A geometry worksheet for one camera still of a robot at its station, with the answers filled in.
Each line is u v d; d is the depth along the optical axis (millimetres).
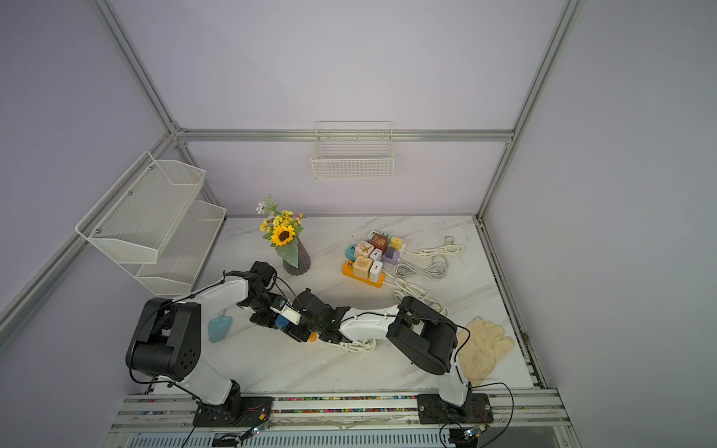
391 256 1042
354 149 949
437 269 1017
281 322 750
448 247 1079
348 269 1004
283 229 819
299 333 748
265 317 809
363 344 805
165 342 457
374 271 939
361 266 947
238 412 695
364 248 983
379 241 1012
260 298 773
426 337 483
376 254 983
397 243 1042
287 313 738
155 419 732
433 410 744
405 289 938
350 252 1054
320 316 671
